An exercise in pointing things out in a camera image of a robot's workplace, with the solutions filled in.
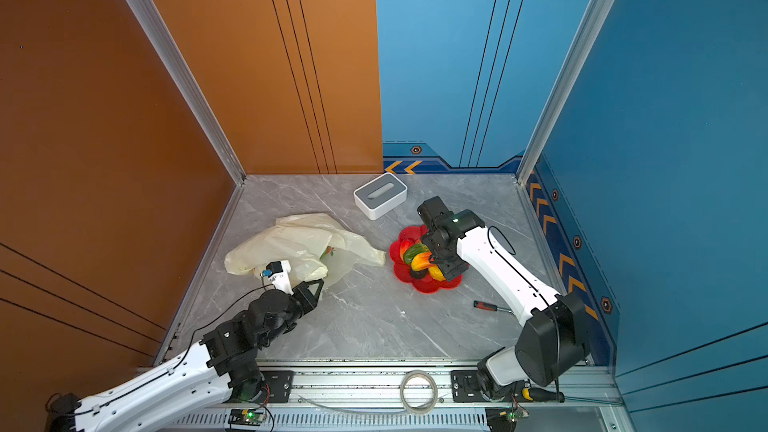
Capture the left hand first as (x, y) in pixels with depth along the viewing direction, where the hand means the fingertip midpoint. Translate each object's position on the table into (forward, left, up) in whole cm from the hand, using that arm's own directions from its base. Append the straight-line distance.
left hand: (327, 280), depth 76 cm
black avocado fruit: (+7, -24, -11) cm, 28 cm away
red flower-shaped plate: (+5, -27, -12) cm, 30 cm away
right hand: (+8, -27, -1) cm, 28 cm away
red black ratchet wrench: (-1, -46, -15) cm, 48 cm away
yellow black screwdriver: (-23, -53, -12) cm, 59 cm away
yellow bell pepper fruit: (+7, -30, -9) cm, 32 cm away
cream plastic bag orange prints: (+9, +5, +1) cm, 10 cm away
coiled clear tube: (-26, -25, -14) cm, 38 cm away
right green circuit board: (-27, -44, -16) cm, 54 cm away
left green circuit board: (-28, +18, -17) cm, 37 cm away
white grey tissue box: (+39, -12, -10) cm, 42 cm away
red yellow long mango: (+9, -25, -6) cm, 27 cm away
